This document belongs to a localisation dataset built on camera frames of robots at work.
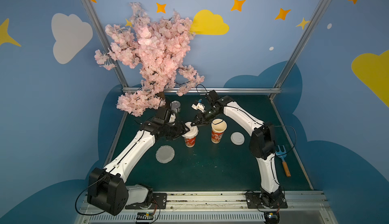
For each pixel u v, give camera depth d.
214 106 0.70
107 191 0.39
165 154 0.91
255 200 0.74
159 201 0.74
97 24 0.80
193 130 0.81
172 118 0.67
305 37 0.86
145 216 0.73
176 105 1.09
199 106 0.84
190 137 0.80
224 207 0.73
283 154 0.91
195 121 0.84
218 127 0.90
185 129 0.73
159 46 0.63
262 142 0.55
